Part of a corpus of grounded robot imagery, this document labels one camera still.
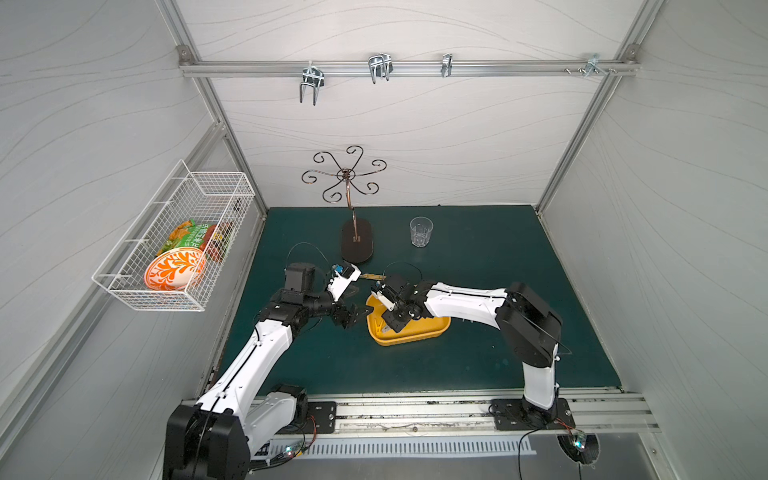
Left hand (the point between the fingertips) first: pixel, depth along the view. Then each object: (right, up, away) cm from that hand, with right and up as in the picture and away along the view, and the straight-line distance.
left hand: (363, 300), depth 77 cm
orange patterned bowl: (-40, +10, -14) cm, 43 cm away
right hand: (+8, -7, +13) cm, 17 cm away
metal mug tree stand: (-5, +17, +31) cm, 36 cm away
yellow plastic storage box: (+5, -12, +10) cm, 16 cm away
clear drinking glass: (+18, +19, +34) cm, 43 cm away
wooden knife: (+1, +3, +24) cm, 24 cm away
